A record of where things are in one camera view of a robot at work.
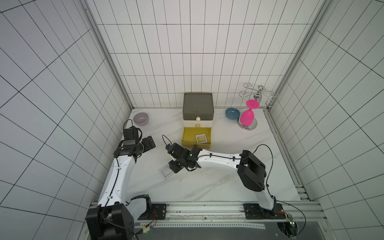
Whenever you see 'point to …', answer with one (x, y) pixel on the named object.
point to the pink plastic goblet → (247, 117)
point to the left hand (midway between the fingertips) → (145, 146)
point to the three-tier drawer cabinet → (198, 115)
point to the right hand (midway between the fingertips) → (167, 168)
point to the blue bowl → (232, 113)
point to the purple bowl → (141, 119)
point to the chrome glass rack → (257, 95)
